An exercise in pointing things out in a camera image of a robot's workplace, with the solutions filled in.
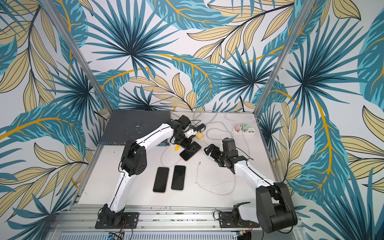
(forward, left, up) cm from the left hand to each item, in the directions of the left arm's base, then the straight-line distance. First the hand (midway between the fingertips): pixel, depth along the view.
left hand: (189, 148), depth 92 cm
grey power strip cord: (+21, -23, -6) cm, 32 cm away
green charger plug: (+18, -38, 0) cm, 42 cm away
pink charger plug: (+17, -34, +1) cm, 38 cm away
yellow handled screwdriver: (+4, +8, -6) cm, 11 cm away
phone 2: (-18, +16, -7) cm, 24 cm away
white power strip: (+17, -44, -4) cm, 47 cm away
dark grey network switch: (+21, +49, -5) cm, 53 cm away
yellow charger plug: (+12, -7, -4) cm, 15 cm away
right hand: (-6, -7, +2) cm, 10 cm away
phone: (-6, 0, +6) cm, 9 cm away
